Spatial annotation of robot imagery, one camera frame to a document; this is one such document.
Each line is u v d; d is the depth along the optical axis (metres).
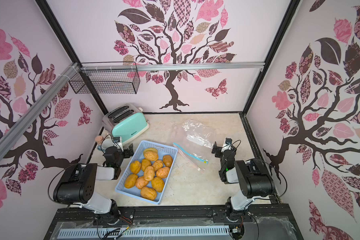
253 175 0.52
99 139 0.92
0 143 0.51
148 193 0.76
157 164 0.87
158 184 0.79
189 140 1.00
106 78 0.95
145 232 0.70
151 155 0.88
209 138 1.00
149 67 0.94
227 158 0.70
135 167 0.83
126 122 0.93
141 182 0.79
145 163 0.87
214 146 0.85
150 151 0.92
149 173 0.79
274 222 0.72
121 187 0.80
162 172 0.84
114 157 0.72
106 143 0.93
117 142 0.80
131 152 0.87
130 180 0.80
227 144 0.77
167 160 0.88
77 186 0.46
